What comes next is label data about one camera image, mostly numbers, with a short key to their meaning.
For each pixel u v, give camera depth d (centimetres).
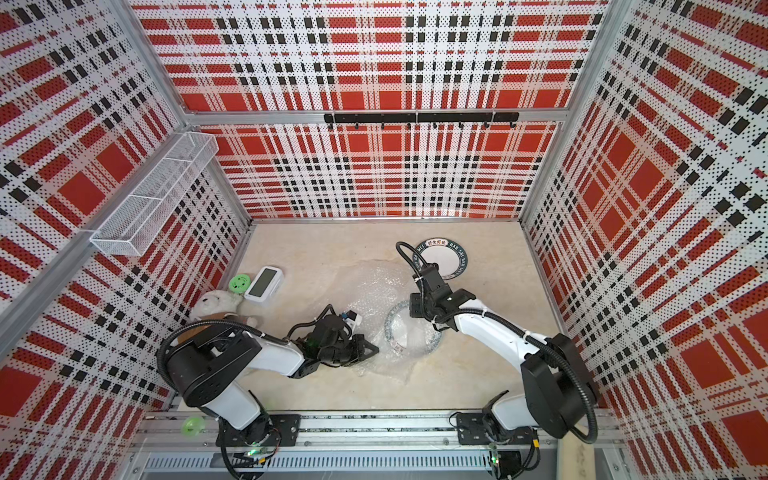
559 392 41
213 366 46
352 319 86
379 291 96
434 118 89
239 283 98
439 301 64
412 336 80
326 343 72
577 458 66
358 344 79
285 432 73
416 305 76
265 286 96
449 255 110
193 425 75
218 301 88
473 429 73
